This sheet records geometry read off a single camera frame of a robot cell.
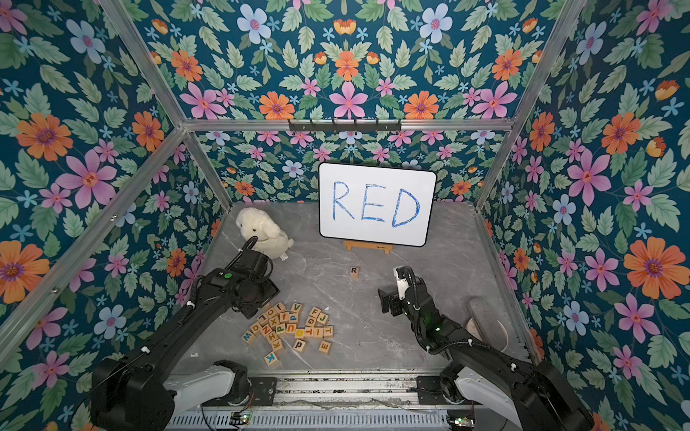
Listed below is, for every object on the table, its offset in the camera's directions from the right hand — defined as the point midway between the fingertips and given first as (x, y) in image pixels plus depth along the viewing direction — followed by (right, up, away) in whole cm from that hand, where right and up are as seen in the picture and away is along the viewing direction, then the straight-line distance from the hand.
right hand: (396, 282), depth 85 cm
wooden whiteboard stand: (-16, +11, +19) cm, 27 cm away
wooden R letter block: (-14, +1, +11) cm, 18 cm away
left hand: (-38, -4, -2) cm, 38 cm away
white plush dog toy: (-46, +19, +4) cm, 50 cm away
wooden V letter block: (-33, -9, +3) cm, 35 cm away
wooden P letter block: (-30, -18, -5) cm, 35 cm away
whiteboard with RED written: (-7, +26, +11) cm, 29 cm away
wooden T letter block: (-22, -15, -2) cm, 26 cm away
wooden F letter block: (-27, -10, +2) cm, 29 cm away
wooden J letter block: (-24, -12, 0) cm, 27 cm away
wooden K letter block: (-38, -21, -7) cm, 44 cm away
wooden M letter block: (-46, -16, -3) cm, 49 cm away
